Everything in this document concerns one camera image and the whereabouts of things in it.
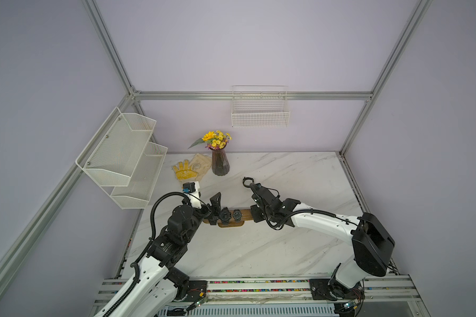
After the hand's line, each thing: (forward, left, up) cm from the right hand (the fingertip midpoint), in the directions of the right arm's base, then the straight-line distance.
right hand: (257, 212), depth 87 cm
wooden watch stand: (-2, +5, +1) cm, 6 cm away
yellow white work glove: (+27, +39, -4) cm, 48 cm away
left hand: (-1, +19, +16) cm, 25 cm away
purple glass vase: (+29, +18, +2) cm, 34 cm away
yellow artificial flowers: (+29, +19, +17) cm, 39 cm away
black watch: (-2, +9, +1) cm, 9 cm away
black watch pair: (+24, +5, -7) cm, 26 cm away
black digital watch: (-2, +14, +1) cm, 14 cm away
